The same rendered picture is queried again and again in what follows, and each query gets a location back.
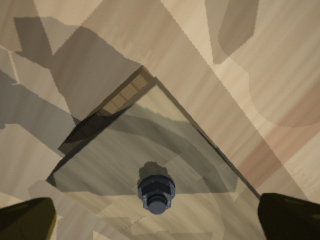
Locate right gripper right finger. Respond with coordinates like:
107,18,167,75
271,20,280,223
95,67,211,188
257,193,320,240

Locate light wooden slat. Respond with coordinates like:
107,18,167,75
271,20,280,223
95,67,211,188
47,77,266,240

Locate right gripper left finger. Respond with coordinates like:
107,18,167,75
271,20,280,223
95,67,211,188
0,197,57,240

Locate light wooden plank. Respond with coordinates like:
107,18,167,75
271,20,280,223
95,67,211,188
59,65,154,155

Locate dark grey hex nut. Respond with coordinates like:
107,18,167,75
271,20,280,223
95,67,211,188
138,175,175,210

